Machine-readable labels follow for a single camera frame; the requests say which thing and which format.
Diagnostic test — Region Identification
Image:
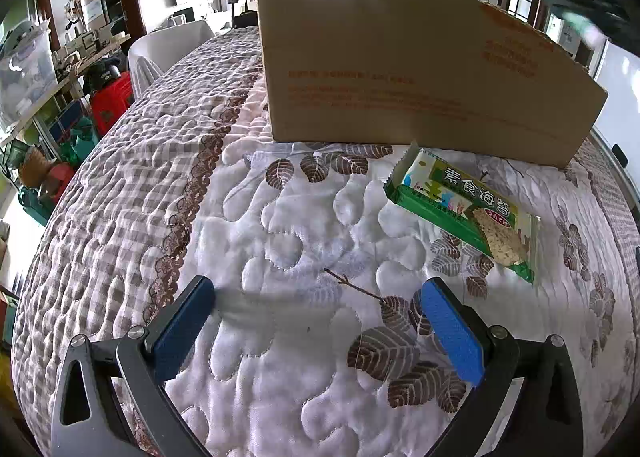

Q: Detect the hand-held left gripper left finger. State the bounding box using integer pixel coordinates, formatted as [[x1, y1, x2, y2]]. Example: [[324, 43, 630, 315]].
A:
[[50, 275, 217, 457]]

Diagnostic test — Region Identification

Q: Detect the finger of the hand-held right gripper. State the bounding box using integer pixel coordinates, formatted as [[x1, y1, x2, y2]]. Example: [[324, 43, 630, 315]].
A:
[[546, 0, 630, 26]]

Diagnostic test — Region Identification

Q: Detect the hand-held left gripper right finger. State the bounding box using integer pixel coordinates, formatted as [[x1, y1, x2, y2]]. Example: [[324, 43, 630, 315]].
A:
[[419, 277, 587, 457]]

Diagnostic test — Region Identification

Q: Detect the green seaweed snack packet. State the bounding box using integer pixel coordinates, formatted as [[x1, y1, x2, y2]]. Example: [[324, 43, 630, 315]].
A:
[[383, 140, 543, 285]]

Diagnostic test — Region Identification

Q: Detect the large cardboard box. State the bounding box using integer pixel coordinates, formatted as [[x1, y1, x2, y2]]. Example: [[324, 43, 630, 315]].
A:
[[254, 0, 609, 170]]

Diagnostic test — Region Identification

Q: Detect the red container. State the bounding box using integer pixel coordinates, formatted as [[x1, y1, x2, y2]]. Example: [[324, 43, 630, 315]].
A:
[[89, 71, 135, 138]]

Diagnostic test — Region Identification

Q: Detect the white covered chair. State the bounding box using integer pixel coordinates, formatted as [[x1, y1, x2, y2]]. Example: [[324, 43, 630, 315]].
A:
[[128, 20, 217, 98]]

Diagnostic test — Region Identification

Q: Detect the clear storage bin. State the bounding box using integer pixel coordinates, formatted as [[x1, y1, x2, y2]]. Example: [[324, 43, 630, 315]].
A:
[[0, 19, 57, 114]]

